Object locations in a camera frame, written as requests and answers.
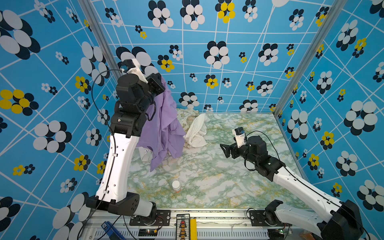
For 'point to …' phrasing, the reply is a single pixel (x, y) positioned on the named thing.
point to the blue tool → (113, 233)
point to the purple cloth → (164, 133)
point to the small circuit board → (147, 232)
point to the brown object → (307, 236)
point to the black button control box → (183, 226)
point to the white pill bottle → (176, 186)
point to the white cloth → (196, 130)
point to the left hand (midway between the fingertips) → (161, 72)
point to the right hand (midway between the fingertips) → (229, 141)
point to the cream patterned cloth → (185, 116)
